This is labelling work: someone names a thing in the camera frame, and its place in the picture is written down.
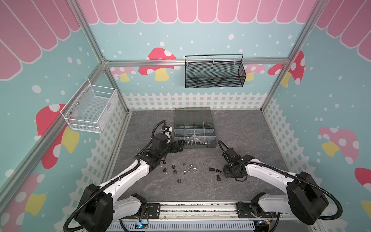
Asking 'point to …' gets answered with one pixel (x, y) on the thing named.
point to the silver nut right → (194, 168)
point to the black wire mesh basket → (221, 70)
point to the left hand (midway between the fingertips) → (177, 143)
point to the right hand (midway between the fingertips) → (227, 173)
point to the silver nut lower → (184, 172)
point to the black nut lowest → (178, 181)
